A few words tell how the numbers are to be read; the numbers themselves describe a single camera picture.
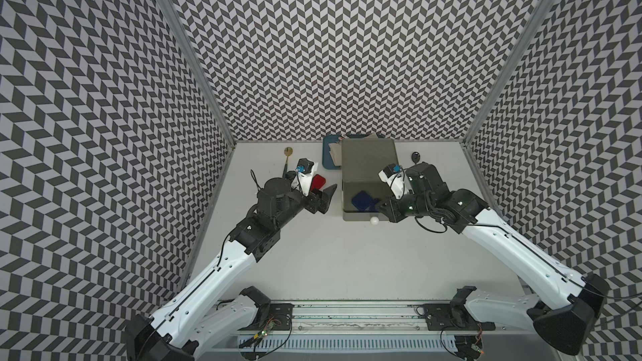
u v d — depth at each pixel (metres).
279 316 0.72
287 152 1.14
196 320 0.41
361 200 0.84
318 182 1.05
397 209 0.63
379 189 0.65
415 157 1.11
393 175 0.63
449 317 0.65
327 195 0.61
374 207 0.71
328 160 1.13
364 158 0.93
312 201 0.62
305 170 0.58
